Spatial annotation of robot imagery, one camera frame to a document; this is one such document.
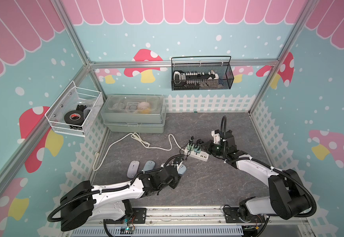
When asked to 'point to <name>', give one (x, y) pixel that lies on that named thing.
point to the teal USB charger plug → (197, 149)
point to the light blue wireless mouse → (149, 165)
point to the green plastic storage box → (137, 113)
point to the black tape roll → (75, 117)
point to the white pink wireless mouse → (162, 164)
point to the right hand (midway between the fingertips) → (198, 144)
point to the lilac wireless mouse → (133, 169)
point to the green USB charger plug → (192, 146)
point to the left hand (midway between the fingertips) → (176, 175)
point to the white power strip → (201, 156)
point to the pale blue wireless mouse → (182, 169)
